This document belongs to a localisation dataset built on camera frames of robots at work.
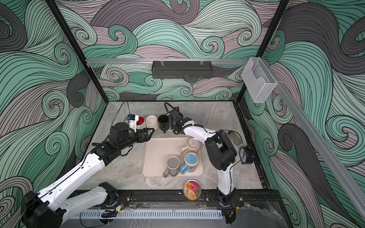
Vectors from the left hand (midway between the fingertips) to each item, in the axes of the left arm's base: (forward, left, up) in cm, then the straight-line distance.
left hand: (150, 129), depth 75 cm
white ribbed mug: (+19, +5, -20) cm, 28 cm away
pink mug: (-4, -25, -11) cm, 27 cm away
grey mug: (-15, -13, -12) cm, 24 cm away
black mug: (+18, -5, -18) cm, 26 cm away
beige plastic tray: (-3, -1, -20) cm, 21 cm away
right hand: (+14, -14, -13) cm, 24 cm away
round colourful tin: (-25, -24, -18) cm, 39 cm away
